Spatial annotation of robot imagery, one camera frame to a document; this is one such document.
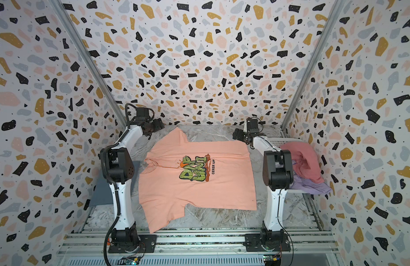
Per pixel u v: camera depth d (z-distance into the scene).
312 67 0.90
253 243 0.73
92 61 0.87
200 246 0.73
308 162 0.81
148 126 0.93
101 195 0.62
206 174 0.97
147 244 0.73
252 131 0.82
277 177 0.57
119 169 0.61
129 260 0.70
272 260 0.72
